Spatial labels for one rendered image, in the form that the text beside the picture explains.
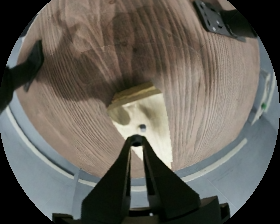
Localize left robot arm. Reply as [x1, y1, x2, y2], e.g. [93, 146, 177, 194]
[192, 0, 258, 43]

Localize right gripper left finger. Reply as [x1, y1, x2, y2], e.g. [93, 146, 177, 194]
[81, 136, 132, 224]

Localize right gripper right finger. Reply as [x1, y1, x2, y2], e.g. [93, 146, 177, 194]
[142, 136, 201, 219]

